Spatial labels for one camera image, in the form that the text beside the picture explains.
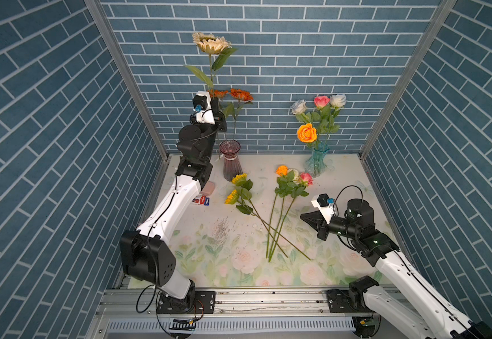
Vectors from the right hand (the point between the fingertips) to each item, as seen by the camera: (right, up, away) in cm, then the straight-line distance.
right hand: (305, 217), depth 73 cm
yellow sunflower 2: (-28, +4, +23) cm, 36 cm away
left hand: (-27, +39, -9) cm, 48 cm away
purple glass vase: (-30, +18, +29) cm, 45 cm away
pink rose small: (+8, +12, +32) cm, 35 cm away
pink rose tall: (+15, +38, +22) cm, 47 cm away
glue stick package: (-44, +3, +26) cm, 51 cm away
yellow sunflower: (-24, +11, +31) cm, 41 cm away
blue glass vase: (+13, +20, +35) cm, 42 cm away
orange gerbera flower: (-28, +44, +19) cm, 55 cm away
